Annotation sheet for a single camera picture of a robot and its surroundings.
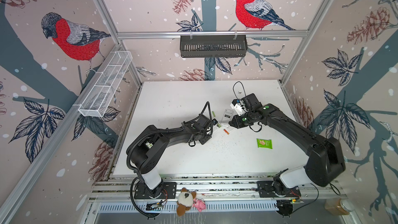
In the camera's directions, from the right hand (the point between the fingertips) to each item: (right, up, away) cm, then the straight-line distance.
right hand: (230, 124), depth 83 cm
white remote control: (-5, -3, +12) cm, 14 cm away
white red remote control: (+1, +3, +16) cm, 16 cm away
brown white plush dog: (-23, -32, -15) cm, 42 cm away
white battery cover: (+2, -5, +12) cm, 13 cm away
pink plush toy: (-17, -33, -15) cm, 40 cm away
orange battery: (-1, -7, +12) cm, 14 cm away
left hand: (-14, -8, +9) cm, 19 cm away
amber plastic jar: (+41, -30, -20) cm, 55 cm away
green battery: (-8, +3, +20) cm, 22 cm away
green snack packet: (+22, -12, +5) cm, 26 cm away
